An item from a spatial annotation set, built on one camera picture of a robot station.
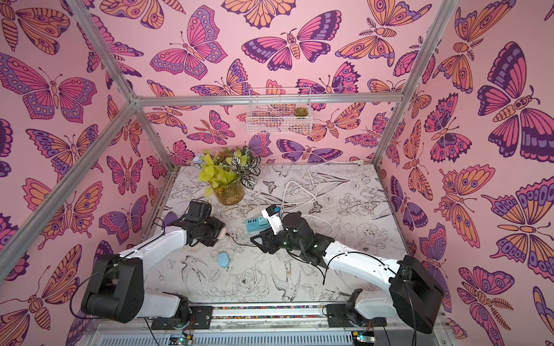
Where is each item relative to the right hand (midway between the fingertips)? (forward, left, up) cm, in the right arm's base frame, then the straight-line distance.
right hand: (256, 234), depth 75 cm
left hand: (+10, +15, -13) cm, 22 cm away
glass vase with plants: (+29, +15, +2) cm, 32 cm away
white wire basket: (+59, -5, +8) cm, 59 cm away
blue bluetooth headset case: (-2, +15, -18) cm, 23 cm away
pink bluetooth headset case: (+5, +16, -10) cm, 19 cm away
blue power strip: (+11, +3, -14) cm, 18 cm away
